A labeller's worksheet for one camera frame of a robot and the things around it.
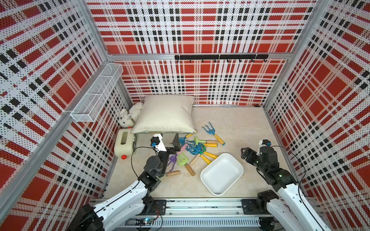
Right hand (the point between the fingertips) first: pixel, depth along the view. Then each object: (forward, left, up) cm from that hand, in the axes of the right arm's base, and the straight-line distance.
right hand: (247, 152), depth 80 cm
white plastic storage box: (-8, +14, -13) cm, 20 cm away
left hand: (+6, +42, +11) cm, 44 cm away
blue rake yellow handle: (+10, +25, -11) cm, 29 cm away
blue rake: (+24, +17, -14) cm, 32 cm away
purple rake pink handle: (+2, +43, -12) cm, 45 cm away
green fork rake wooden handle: (+13, +28, -10) cm, 33 cm away
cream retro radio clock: (+8, +73, -3) cm, 74 cm away
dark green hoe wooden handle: (-8, +43, -11) cm, 45 cm away
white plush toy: (+31, +79, -5) cm, 85 cm away
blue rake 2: (+16, +39, -13) cm, 44 cm away
